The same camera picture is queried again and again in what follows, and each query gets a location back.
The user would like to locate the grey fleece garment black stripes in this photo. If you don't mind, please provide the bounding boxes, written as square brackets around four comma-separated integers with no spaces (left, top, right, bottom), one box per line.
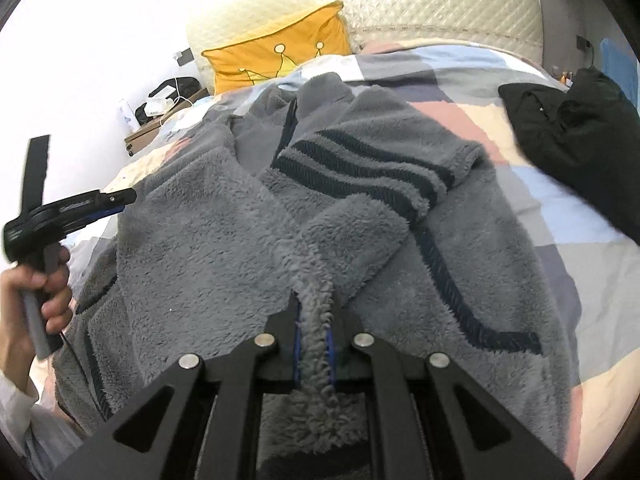
[53,74,570,479]

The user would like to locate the white sleeved left forearm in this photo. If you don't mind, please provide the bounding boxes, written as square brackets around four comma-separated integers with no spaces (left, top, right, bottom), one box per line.
[0,373,86,479]

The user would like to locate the person's left hand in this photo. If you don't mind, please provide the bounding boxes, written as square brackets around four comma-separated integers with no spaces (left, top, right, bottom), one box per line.
[1,245,73,393]

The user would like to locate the wooden nightstand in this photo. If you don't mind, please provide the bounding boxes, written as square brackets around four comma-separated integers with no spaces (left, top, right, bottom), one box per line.
[124,88,209,157]

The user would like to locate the black bag on nightstand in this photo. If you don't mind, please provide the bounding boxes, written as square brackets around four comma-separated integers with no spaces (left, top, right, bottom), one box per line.
[134,77,202,126]

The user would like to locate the yellow crown pillow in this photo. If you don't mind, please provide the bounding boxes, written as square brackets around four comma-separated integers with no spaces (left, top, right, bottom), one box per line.
[202,0,352,94]

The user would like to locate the plaid patchwork duvet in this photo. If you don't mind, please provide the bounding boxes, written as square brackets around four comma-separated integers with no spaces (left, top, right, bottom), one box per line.
[73,44,639,479]

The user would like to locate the black garment on bed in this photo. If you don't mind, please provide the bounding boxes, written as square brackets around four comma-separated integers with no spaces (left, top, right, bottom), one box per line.
[498,67,639,242]

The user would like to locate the cream quilted headboard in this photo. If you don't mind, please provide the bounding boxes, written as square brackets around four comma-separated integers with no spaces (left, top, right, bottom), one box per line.
[186,0,544,88]

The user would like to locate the blue chair back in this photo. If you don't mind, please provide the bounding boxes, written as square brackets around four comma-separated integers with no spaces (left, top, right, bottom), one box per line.
[600,38,639,108]

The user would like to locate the white bottle by wall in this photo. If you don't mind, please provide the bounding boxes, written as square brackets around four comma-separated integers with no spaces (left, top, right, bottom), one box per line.
[120,101,140,132]

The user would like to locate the white charger with cable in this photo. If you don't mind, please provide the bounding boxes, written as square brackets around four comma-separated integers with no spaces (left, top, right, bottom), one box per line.
[143,77,192,117]

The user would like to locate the wall power socket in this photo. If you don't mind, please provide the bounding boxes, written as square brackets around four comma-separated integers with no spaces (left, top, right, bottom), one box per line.
[175,48,194,66]

